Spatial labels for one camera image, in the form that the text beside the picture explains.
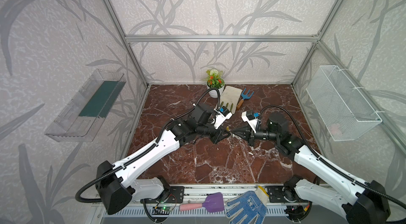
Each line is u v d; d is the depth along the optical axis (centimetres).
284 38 184
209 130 60
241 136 67
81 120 63
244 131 64
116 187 37
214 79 100
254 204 71
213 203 72
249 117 60
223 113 61
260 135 62
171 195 72
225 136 68
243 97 112
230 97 112
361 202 38
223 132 62
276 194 74
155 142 45
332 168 46
